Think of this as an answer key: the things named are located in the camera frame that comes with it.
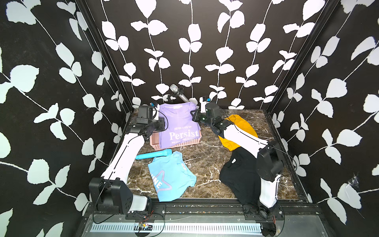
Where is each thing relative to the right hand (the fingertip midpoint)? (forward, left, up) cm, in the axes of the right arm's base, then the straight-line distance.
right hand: (188, 109), depth 84 cm
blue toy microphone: (-16, +18, -24) cm, 34 cm away
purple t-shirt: (-5, +6, -11) cm, 13 cm away
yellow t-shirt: (+11, -39, -27) cm, 48 cm away
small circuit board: (-54, +20, -29) cm, 64 cm away
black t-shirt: (-28, -31, -28) cm, 51 cm away
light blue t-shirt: (-30, +10, -26) cm, 41 cm away
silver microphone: (+21, +10, 0) cm, 23 cm away
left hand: (-6, +14, -1) cm, 16 cm away
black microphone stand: (+21, +15, -13) cm, 29 cm away
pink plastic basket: (-8, +23, -22) cm, 32 cm away
